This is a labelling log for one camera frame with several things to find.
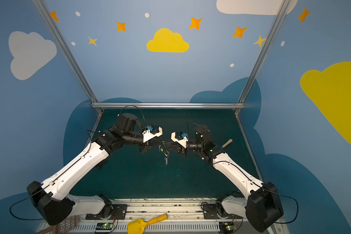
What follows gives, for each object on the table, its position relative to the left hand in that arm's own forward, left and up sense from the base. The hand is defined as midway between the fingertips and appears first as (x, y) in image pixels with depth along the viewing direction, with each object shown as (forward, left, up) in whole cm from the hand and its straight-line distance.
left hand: (163, 140), depth 68 cm
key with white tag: (-3, -1, -16) cm, 16 cm away
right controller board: (-31, -33, -30) cm, 54 cm away
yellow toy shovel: (-32, +12, -28) cm, 44 cm away
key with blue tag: (-3, +2, -2) cm, 4 cm away
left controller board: (-32, +28, -29) cm, 52 cm away
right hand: (+1, -3, -4) cm, 5 cm away
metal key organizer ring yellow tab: (-3, -2, -6) cm, 7 cm away
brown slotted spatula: (-33, +48, -29) cm, 65 cm away
